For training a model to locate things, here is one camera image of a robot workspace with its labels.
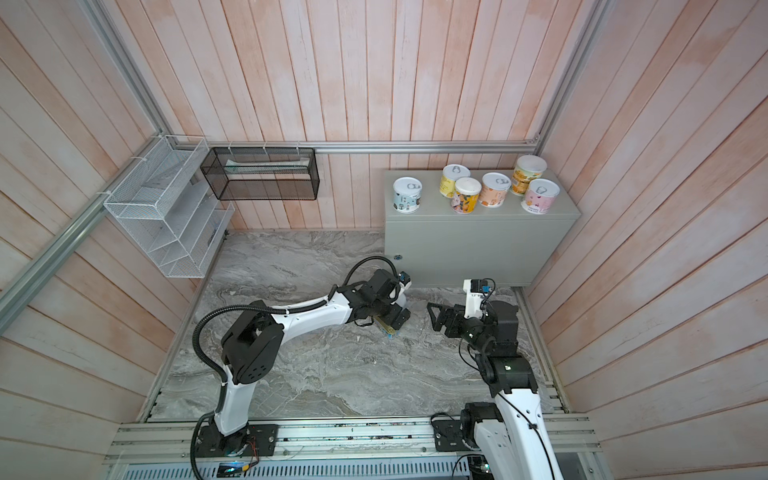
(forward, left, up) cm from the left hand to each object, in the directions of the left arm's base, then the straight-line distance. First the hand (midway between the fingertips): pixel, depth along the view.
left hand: (396, 312), depth 90 cm
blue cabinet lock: (+13, -1, +11) cm, 17 cm away
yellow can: (-5, +2, -1) cm, 6 cm away
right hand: (-6, -11, +14) cm, 19 cm away
